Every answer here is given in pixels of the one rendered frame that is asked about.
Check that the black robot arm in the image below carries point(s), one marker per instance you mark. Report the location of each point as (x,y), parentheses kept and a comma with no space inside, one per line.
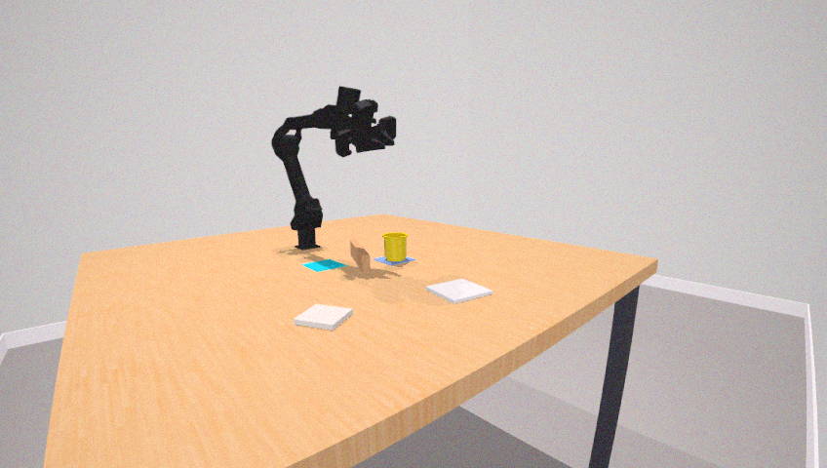
(308,213)

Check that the white flat square pad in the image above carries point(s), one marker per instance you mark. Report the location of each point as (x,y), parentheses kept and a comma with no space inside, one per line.
(458,290)
(323,317)

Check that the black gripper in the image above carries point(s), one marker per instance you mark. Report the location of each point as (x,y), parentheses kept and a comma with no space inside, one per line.
(368,138)

